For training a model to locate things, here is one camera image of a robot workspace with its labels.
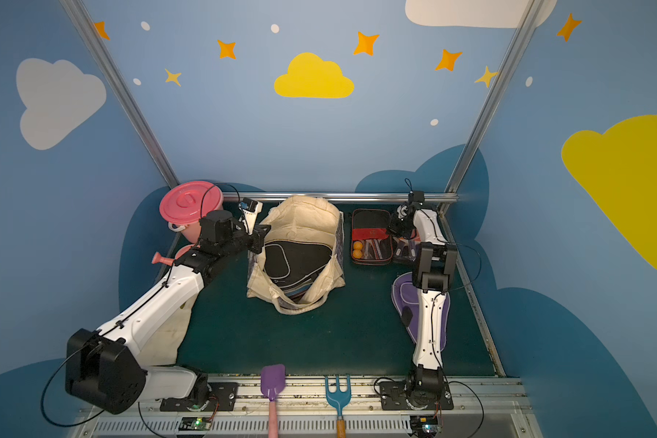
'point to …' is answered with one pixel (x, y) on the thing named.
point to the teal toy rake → (338, 399)
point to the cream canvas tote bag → (318, 221)
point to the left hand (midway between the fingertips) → (274, 223)
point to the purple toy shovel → (273, 380)
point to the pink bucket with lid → (184, 204)
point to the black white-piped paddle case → (289, 265)
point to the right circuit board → (424, 423)
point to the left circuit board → (195, 423)
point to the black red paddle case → (370, 236)
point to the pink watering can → (157, 258)
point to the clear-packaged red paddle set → (406, 250)
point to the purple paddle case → (405, 297)
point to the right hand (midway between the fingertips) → (393, 228)
